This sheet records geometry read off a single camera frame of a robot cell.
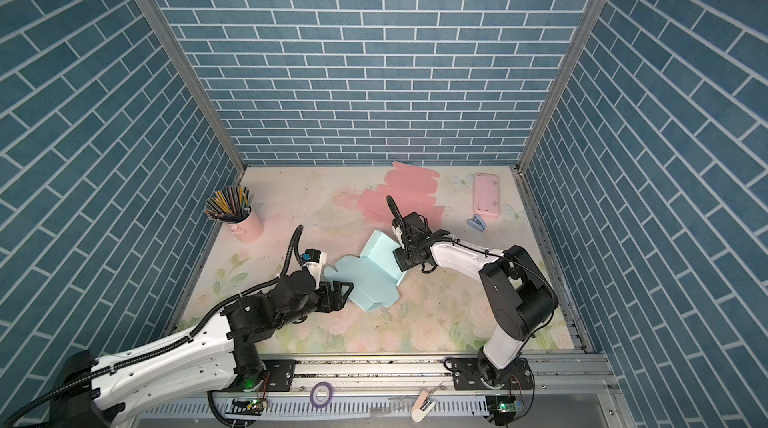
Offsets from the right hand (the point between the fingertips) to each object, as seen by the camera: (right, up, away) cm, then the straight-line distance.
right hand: (401, 253), depth 93 cm
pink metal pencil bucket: (-48, +7, +1) cm, 49 cm away
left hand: (-15, -6, -16) cm, 23 cm away
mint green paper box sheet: (-9, -6, -2) cm, 11 cm away
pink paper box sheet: (+5, +21, +24) cm, 32 cm away
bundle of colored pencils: (-55, +15, +1) cm, 57 cm away
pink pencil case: (+32, +18, +19) cm, 42 cm away
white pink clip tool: (+5, -30, -25) cm, 39 cm away
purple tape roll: (-18, -30, -21) cm, 40 cm away
